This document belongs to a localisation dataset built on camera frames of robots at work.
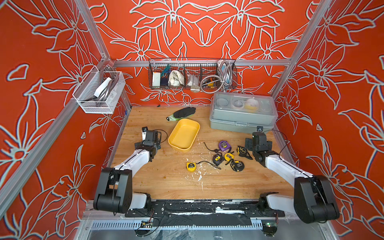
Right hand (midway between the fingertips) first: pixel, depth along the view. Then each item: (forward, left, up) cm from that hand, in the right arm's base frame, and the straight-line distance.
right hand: (254, 139), depth 89 cm
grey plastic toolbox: (+13, +7, +10) cm, 18 cm away
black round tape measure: (-5, +7, -6) cm, 10 cm away
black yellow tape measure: (-14, +11, -7) cm, 19 cm away
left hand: (-2, +67, -2) cm, 67 cm away
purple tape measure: (-1, +18, -7) cm, 19 cm away
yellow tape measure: (-8, +15, -7) cm, 19 cm away
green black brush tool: (+28, +46, -7) cm, 54 cm away
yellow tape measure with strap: (-15, +39, -7) cm, 42 cm away
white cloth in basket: (+28, +49, +25) cm, 61 cm away
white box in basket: (+27, +61, +25) cm, 71 cm away
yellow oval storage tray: (+7, +44, -8) cm, 46 cm away
